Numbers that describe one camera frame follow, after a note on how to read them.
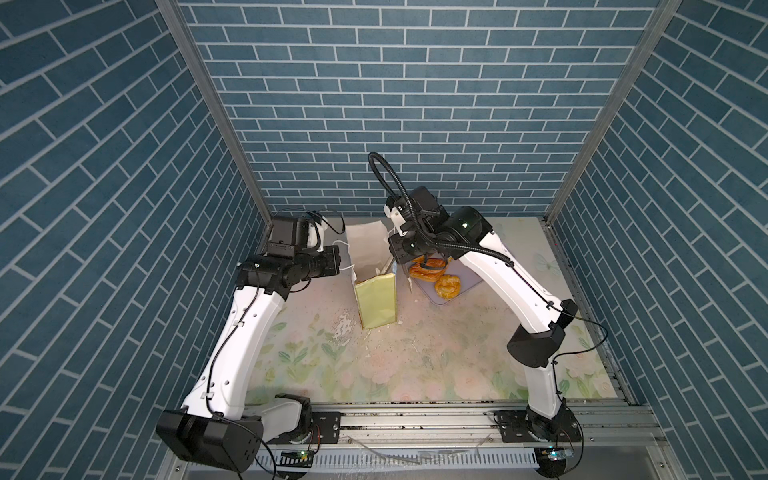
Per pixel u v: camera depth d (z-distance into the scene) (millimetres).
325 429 735
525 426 736
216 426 361
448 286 959
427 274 990
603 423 762
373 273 788
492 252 456
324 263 629
